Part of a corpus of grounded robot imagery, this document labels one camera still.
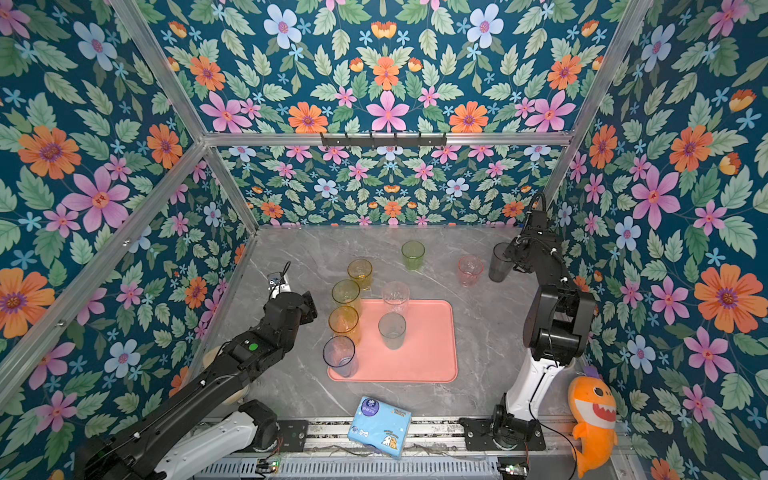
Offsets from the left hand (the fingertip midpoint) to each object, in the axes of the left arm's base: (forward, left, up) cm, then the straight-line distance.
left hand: (303, 290), depth 78 cm
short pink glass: (+15, -51, -16) cm, 55 cm away
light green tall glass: (+4, -9, -9) cm, 13 cm away
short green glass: (+23, -31, -15) cm, 42 cm away
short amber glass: (+16, -13, -15) cm, 26 cm away
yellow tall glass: (-5, -10, -9) cm, 14 cm away
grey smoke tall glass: (+14, -60, -12) cm, 62 cm away
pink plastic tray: (-11, -33, -23) cm, 42 cm away
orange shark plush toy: (-30, -70, -11) cm, 77 cm away
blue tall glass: (-14, -9, -9) cm, 19 cm away
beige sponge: (-10, +29, -17) cm, 35 cm away
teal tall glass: (-5, -23, -16) cm, 28 cm away
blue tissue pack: (-31, -20, -14) cm, 39 cm away
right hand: (+14, -65, -7) cm, 67 cm away
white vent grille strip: (-38, -13, -20) cm, 45 cm away
